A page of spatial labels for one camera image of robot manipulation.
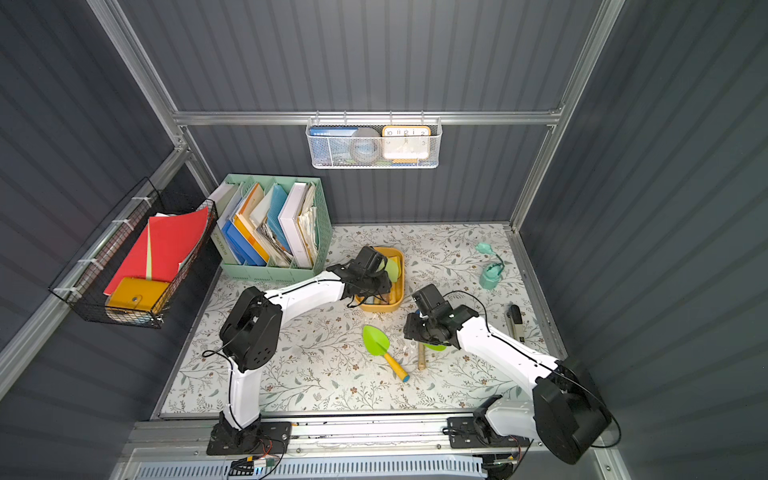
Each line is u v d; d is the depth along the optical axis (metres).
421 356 0.85
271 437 0.74
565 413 0.41
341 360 0.87
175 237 0.76
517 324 0.89
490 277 0.98
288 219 0.87
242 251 0.95
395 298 0.96
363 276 0.74
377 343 0.89
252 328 0.53
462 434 0.73
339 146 0.90
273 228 0.93
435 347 0.87
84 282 0.61
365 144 0.87
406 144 0.89
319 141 0.87
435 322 0.64
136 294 0.64
